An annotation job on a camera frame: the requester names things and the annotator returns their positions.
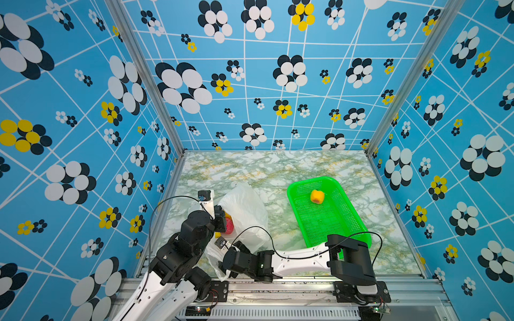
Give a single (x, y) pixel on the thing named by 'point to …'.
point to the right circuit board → (386, 310)
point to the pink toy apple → (229, 226)
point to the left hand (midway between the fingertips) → (223, 205)
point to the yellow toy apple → (317, 196)
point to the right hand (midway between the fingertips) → (225, 255)
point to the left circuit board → (198, 311)
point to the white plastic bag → (251, 229)
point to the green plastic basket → (321, 208)
